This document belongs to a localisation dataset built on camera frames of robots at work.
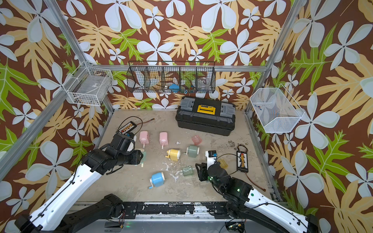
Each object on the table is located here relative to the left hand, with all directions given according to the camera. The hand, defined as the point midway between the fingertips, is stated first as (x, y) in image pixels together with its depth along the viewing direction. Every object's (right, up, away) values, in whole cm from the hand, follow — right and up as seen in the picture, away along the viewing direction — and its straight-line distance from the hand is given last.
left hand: (140, 154), depth 74 cm
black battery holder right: (+60, -9, +17) cm, 63 cm away
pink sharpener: (-4, +6, +20) cm, 22 cm away
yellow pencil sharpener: (+17, -3, +12) cm, 21 cm away
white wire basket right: (+77, +24, +10) cm, 81 cm away
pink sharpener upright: (+9, +6, +20) cm, 22 cm away
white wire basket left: (-34, +39, +12) cm, 53 cm away
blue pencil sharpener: (+9, -15, +3) cm, 17 cm away
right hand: (+29, -6, 0) cm, 30 cm away
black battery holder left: (-20, +12, +33) cm, 41 cm away
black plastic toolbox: (+35, +22, +21) cm, 46 cm away
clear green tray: (+25, -14, +14) cm, 32 cm away
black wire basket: (+13, +48, +23) cm, 55 cm away
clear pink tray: (+32, +4, +28) cm, 42 cm away
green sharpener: (+28, -1, +14) cm, 32 cm away
